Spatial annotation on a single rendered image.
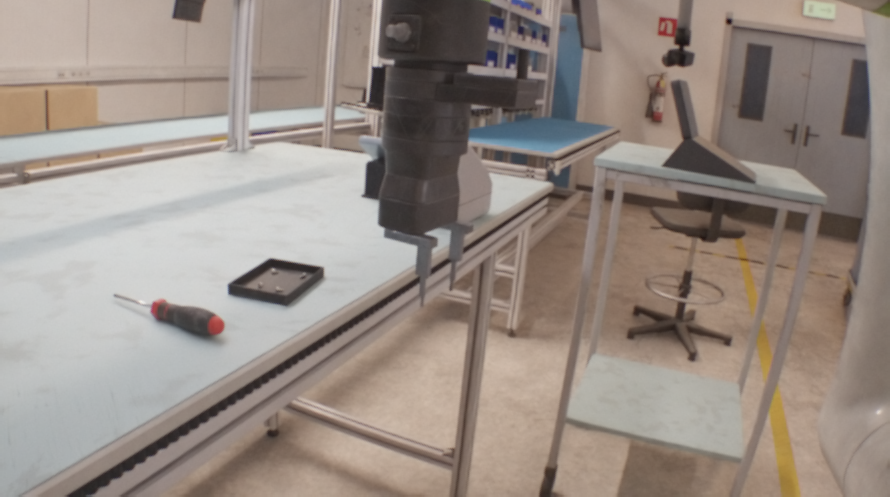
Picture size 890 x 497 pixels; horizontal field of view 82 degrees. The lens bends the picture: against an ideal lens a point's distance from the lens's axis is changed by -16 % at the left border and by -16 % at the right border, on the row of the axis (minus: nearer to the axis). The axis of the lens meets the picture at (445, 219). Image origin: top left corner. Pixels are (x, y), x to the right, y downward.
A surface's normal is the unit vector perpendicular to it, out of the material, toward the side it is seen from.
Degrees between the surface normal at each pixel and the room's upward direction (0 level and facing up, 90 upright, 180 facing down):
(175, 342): 0
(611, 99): 90
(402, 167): 102
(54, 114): 90
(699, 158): 90
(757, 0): 90
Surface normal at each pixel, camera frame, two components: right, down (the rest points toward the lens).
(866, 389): -0.91, 0.02
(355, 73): -0.40, 0.19
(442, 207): 0.86, 0.19
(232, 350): 0.08, -0.97
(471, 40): 0.65, 0.24
